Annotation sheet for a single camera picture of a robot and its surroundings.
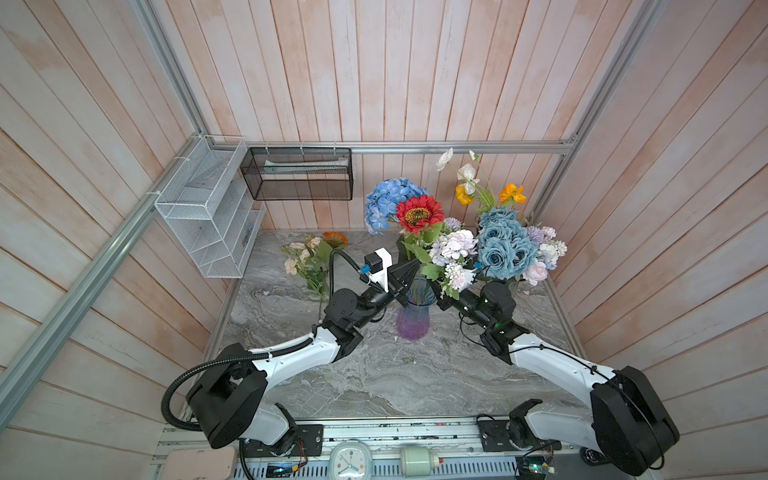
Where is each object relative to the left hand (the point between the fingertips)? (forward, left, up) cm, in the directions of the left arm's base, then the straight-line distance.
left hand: (422, 264), depth 65 cm
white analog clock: (-33, +16, -32) cm, 49 cm away
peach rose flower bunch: (+26, +34, -30) cm, 53 cm away
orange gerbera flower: (+36, +27, -30) cm, 54 cm away
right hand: (+6, -3, -12) cm, 14 cm away
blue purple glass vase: (+5, -2, -35) cm, 35 cm away
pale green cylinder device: (-34, +1, -26) cm, 43 cm away
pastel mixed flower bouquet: (+9, -34, -6) cm, 36 cm away
